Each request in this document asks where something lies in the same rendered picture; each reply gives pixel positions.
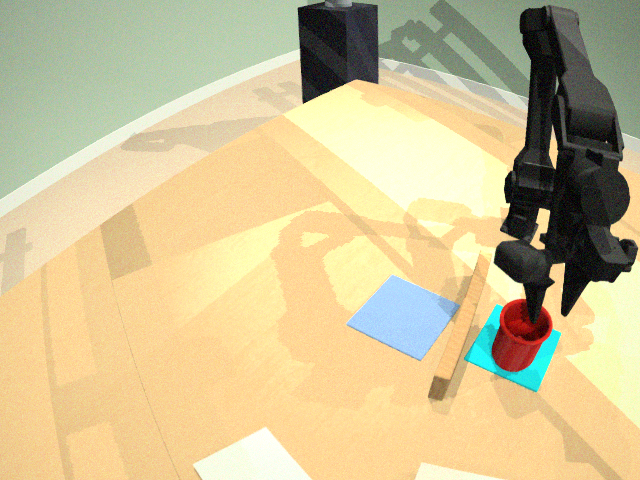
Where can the wooden rectangular block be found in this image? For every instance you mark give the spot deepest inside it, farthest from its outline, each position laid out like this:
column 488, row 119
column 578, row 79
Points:
column 458, row 336

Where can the red cup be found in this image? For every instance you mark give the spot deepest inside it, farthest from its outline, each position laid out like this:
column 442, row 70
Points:
column 511, row 353

